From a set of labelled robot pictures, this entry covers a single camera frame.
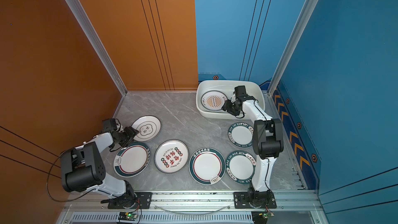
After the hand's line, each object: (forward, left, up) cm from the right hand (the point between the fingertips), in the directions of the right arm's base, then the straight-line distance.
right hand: (223, 108), depth 97 cm
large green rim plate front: (-32, +11, -9) cm, 35 cm away
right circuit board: (-55, -13, -11) cm, 58 cm away
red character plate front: (-27, +31, -9) cm, 42 cm away
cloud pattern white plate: (-8, +49, -8) cm, 50 cm away
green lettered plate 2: (-33, -7, -11) cm, 35 cm away
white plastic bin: (+20, -23, -1) cm, 31 cm away
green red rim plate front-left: (-28, +54, -12) cm, 62 cm away
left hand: (-13, +54, -6) cm, 56 cm away
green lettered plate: (-13, -10, -10) cm, 20 cm away
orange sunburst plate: (+14, +5, -7) cm, 17 cm away
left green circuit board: (-55, +47, -11) cm, 73 cm away
